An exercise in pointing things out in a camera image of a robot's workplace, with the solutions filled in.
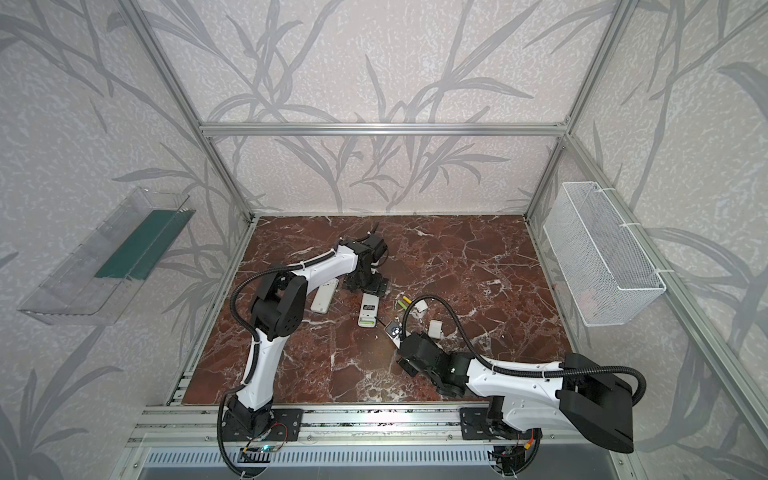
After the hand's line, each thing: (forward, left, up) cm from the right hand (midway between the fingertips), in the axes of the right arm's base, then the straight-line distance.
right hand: (403, 331), depth 83 cm
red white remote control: (+9, +11, -6) cm, 15 cm away
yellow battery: (+13, -1, -6) cm, 15 cm away
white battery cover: (+3, -10, -6) cm, 12 cm away
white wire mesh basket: (0, -43, +29) cm, 52 cm away
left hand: (+19, +10, -5) cm, 22 cm away
